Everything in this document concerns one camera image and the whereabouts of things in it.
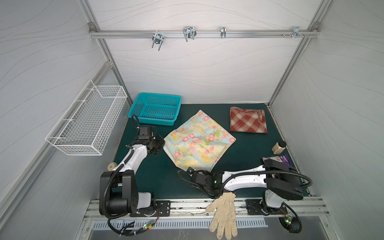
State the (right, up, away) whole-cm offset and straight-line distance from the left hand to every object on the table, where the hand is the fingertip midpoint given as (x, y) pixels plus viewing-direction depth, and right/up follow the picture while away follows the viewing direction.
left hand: (167, 139), depth 90 cm
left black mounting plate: (+1, -33, -16) cm, 36 cm away
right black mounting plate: (+44, -29, -21) cm, 57 cm away
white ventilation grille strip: (+15, -38, -19) cm, 45 cm away
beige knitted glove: (+31, -36, -19) cm, 51 cm away
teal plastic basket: (-12, +20, +29) cm, 37 cm away
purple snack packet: (+72, -11, +1) cm, 73 cm away
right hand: (+21, -19, -6) cm, 29 cm away
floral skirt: (+19, -4, +6) cm, 21 cm away
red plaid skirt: (+56, +11, +18) cm, 60 cm away
